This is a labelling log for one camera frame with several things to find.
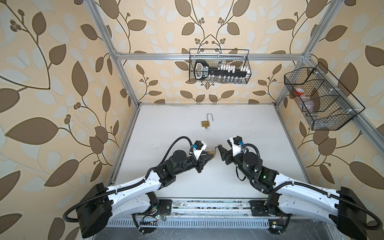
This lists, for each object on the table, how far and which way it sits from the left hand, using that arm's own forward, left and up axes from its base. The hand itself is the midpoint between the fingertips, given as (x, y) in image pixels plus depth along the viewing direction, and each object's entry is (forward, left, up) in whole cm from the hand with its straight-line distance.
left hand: (212, 153), depth 71 cm
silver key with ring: (+30, +1, -20) cm, 36 cm away
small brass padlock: (+1, 0, 0) cm, 1 cm away
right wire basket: (+22, -56, +14) cm, 62 cm away
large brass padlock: (+35, +2, -21) cm, 40 cm away
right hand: (+5, -6, 0) cm, 8 cm away
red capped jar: (+32, -48, +13) cm, 59 cm away
